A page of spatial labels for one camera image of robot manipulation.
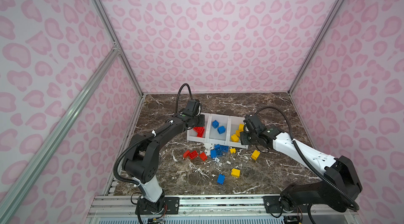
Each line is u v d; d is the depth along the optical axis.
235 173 0.81
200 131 0.95
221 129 0.98
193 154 0.88
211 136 0.96
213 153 0.89
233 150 0.90
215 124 0.98
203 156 0.89
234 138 0.92
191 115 0.70
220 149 0.90
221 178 0.81
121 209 0.73
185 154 0.88
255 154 0.87
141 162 0.46
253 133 0.66
